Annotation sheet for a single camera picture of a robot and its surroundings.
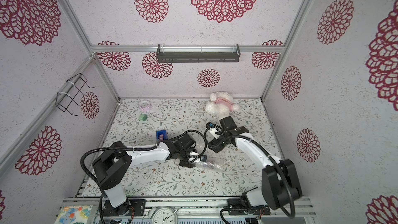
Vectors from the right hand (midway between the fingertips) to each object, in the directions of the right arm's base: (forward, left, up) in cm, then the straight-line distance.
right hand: (214, 140), depth 86 cm
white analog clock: (-35, +23, -5) cm, 43 cm away
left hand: (-8, +12, -8) cm, 16 cm away
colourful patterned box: (-37, +61, -3) cm, 72 cm away
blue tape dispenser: (+4, +31, -3) cm, 32 cm away
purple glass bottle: (-13, +1, -4) cm, 13 cm away
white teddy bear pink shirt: (+29, -5, -2) cm, 29 cm away
